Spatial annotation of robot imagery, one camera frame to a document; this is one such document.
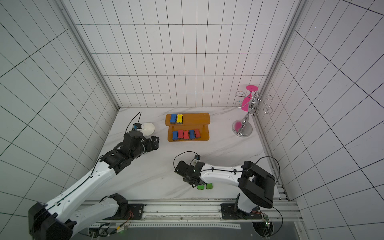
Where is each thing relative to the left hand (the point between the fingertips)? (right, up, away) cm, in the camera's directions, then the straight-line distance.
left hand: (150, 142), depth 79 cm
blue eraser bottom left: (+11, +1, +21) cm, 24 cm away
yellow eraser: (+15, +13, +13) cm, 23 cm away
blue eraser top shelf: (+11, +13, +13) cm, 22 cm away
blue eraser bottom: (+22, +2, +21) cm, 31 cm away
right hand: (+18, -22, +3) cm, 29 cm away
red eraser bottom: (+14, +2, +21) cm, 26 cm away
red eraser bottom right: (+26, +2, +21) cm, 34 cm away
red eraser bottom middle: (+18, +1, +21) cm, 28 cm away
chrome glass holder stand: (+60, +6, +27) cm, 66 cm away
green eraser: (+28, -24, 0) cm, 37 cm away
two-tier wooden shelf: (+24, +8, +26) cm, 37 cm away
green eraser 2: (+32, -24, 0) cm, 40 cm away
